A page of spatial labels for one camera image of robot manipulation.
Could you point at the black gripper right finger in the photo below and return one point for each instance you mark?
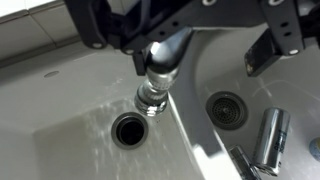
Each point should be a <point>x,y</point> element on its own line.
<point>280,26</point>

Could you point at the open dark drain hole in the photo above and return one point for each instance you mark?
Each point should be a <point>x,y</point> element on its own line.
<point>130,130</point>

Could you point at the metal strainer drain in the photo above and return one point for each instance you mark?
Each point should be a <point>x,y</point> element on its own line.
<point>227,110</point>

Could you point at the white double basin sink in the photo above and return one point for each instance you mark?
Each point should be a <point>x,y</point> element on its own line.
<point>66,110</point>

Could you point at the chrome tap faucet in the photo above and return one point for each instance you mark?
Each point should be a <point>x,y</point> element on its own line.
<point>161,66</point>

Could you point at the silver can with print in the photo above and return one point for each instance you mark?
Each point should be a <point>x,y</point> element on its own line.
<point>271,140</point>

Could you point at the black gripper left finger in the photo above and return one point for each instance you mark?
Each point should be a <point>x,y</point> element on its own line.
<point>95,23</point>

